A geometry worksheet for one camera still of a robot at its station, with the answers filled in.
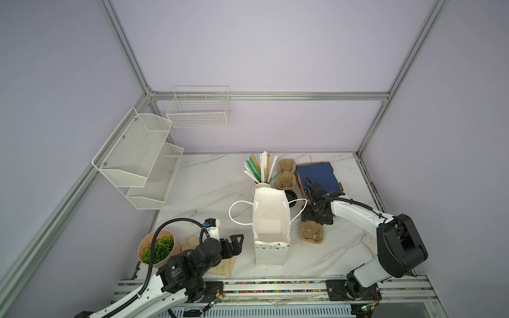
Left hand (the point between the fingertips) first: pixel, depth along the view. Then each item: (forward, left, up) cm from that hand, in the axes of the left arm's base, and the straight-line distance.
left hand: (234, 241), depth 75 cm
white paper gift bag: (+10, -15, -7) cm, 19 cm away
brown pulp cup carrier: (+37, -24, -6) cm, 44 cm away
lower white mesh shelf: (+20, +37, +3) cm, 42 cm away
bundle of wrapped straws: (+35, -9, +3) cm, 37 cm away
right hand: (+13, -32, -8) cm, 36 cm away
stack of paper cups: (+25, -10, +2) cm, 27 cm away
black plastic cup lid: (+26, -26, -8) cm, 37 cm away
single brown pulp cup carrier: (+8, -34, -11) cm, 36 cm away
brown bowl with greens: (-3, +26, +1) cm, 26 cm away
